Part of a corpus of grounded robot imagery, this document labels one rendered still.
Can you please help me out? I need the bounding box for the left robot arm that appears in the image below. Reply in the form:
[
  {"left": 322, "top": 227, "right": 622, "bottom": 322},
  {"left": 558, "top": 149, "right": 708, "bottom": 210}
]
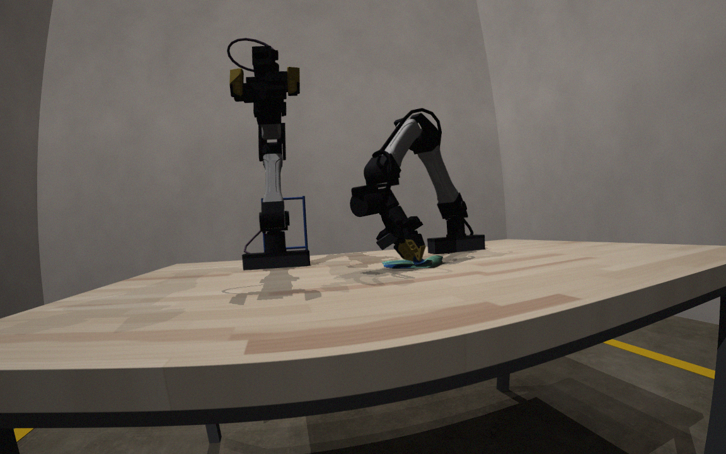
[{"left": 350, "top": 113, "right": 485, "bottom": 250}]

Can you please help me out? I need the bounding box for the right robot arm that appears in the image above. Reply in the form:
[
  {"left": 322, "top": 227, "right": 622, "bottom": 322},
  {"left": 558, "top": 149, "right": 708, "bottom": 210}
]
[{"left": 242, "top": 46, "right": 309, "bottom": 259}]

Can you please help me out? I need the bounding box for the teal and blue sock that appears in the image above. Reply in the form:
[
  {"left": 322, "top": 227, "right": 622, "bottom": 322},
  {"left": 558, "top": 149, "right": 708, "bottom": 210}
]
[{"left": 382, "top": 255, "right": 443, "bottom": 268}]

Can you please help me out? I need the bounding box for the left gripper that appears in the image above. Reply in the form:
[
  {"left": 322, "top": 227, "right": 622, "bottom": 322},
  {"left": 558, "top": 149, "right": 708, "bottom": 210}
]
[{"left": 386, "top": 206, "right": 425, "bottom": 261}]

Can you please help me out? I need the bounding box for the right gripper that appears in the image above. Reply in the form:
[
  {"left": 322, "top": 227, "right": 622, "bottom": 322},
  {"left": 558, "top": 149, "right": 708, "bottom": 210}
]
[{"left": 229, "top": 67, "right": 300, "bottom": 107}]

